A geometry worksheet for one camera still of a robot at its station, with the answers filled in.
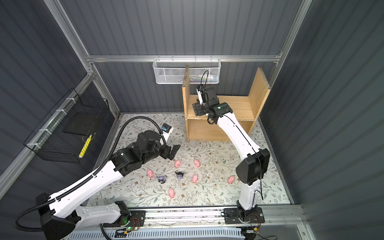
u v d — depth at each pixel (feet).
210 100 1.96
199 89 2.33
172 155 2.07
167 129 1.96
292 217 2.44
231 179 2.77
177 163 2.98
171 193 2.64
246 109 2.81
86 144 2.28
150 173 2.85
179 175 2.72
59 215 1.29
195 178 2.79
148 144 1.69
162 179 2.70
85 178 1.39
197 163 2.99
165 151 2.03
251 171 1.54
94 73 3.07
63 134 2.36
